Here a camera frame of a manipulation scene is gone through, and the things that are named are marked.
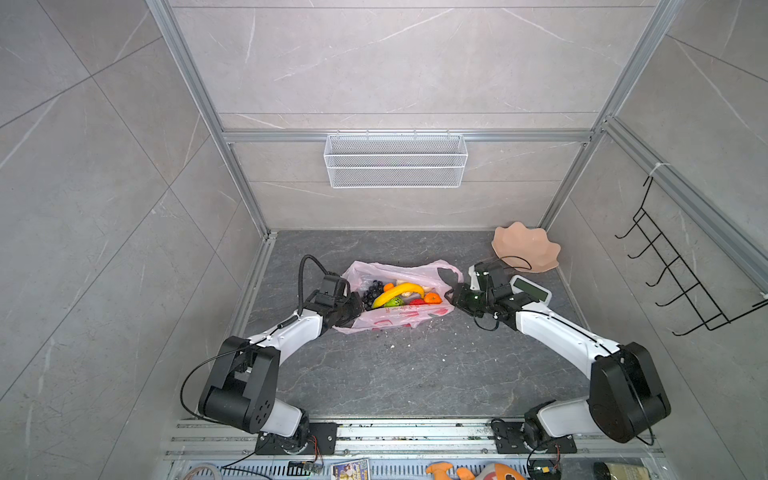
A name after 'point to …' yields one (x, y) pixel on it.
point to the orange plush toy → (440, 471)
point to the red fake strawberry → (417, 301)
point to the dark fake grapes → (376, 289)
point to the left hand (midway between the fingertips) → (363, 298)
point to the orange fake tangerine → (432, 298)
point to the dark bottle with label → (613, 471)
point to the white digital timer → (520, 284)
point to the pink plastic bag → (390, 318)
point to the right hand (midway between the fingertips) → (448, 294)
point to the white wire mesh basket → (393, 161)
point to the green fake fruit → (394, 302)
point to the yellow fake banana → (397, 289)
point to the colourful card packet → (351, 470)
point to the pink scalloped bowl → (527, 249)
